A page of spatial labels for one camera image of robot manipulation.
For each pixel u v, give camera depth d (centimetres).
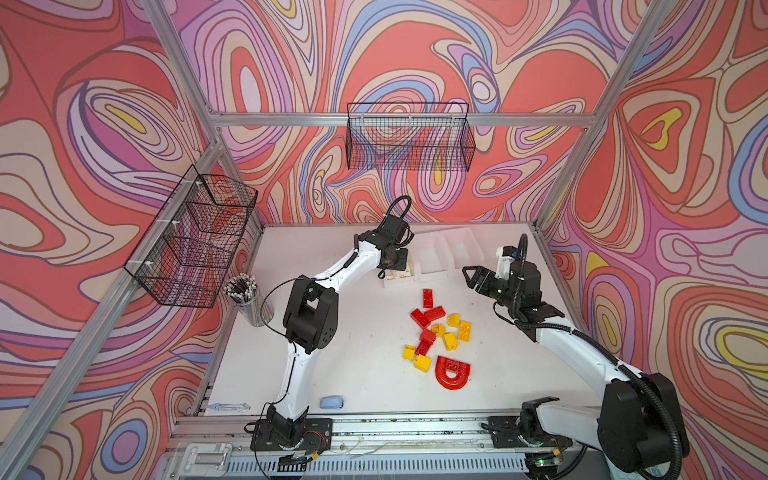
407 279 99
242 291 80
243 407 78
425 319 93
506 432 74
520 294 64
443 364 84
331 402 77
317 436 72
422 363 84
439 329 90
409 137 96
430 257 108
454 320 91
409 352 85
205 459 69
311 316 54
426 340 88
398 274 101
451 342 88
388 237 75
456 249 107
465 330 91
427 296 98
